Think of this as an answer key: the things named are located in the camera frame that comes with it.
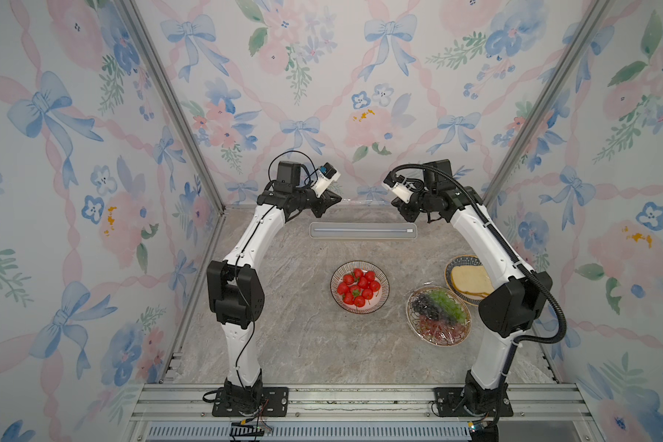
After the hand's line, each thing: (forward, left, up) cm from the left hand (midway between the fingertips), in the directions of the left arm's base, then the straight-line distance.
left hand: (339, 195), depth 85 cm
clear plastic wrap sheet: (+26, -12, -26) cm, 39 cm away
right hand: (0, -18, -1) cm, 18 cm away
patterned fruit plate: (-29, -23, -27) cm, 46 cm away
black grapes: (-25, -28, -24) cm, 44 cm away
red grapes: (-33, -30, -24) cm, 51 cm away
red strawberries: (-18, -6, -25) cm, 32 cm away
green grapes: (-26, -37, -25) cm, 52 cm away
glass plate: (-21, -13, -25) cm, 36 cm away
